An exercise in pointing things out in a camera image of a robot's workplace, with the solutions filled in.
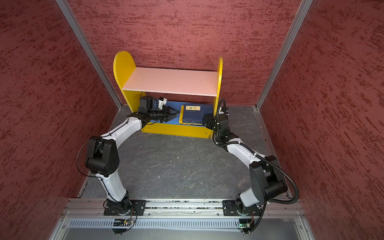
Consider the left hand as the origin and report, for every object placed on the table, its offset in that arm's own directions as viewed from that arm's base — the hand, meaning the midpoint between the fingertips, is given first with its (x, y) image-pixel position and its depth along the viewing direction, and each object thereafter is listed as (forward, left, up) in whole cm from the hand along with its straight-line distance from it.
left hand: (178, 115), depth 86 cm
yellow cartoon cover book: (+1, -2, -4) cm, 4 cm away
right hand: (0, -18, -4) cm, 18 cm away
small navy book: (+3, -9, -2) cm, 10 cm away
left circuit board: (-50, +25, -23) cm, 61 cm away
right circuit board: (-51, -35, -22) cm, 66 cm away
